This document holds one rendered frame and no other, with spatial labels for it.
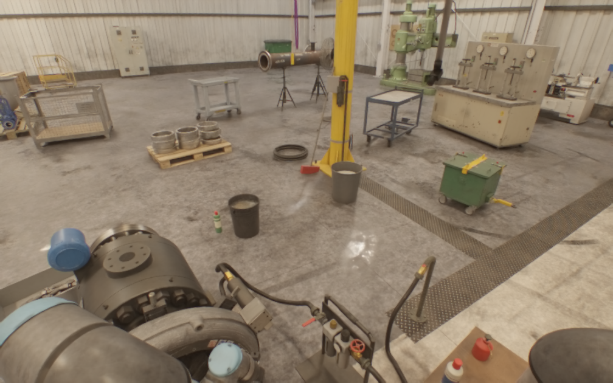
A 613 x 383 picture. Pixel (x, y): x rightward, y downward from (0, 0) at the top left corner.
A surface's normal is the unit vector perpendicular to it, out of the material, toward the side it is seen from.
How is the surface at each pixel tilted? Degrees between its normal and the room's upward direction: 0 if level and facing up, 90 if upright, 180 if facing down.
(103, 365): 29
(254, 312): 23
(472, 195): 90
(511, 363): 0
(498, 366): 0
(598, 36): 90
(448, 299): 0
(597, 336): 36
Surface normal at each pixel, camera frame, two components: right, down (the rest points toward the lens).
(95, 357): 0.37, -0.74
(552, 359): -0.94, -0.30
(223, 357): -0.13, -0.69
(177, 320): 0.18, -0.92
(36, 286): 0.75, 0.32
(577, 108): -0.86, 0.24
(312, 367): 0.00, -0.88
